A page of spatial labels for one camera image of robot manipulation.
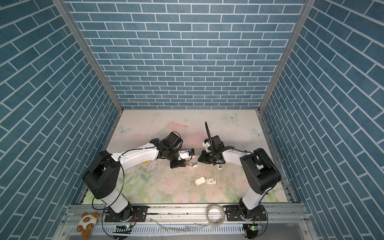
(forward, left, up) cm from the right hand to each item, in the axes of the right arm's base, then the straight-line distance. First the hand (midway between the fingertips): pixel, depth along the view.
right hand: (197, 158), depth 91 cm
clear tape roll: (-25, -12, 0) cm, 28 cm away
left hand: (-4, +7, +3) cm, 9 cm away
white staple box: (-13, -3, -2) cm, 13 cm away
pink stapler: (-3, +2, -2) cm, 4 cm away
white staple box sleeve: (-13, -9, -2) cm, 15 cm away
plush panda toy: (-38, +49, +1) cm, 62 cm away
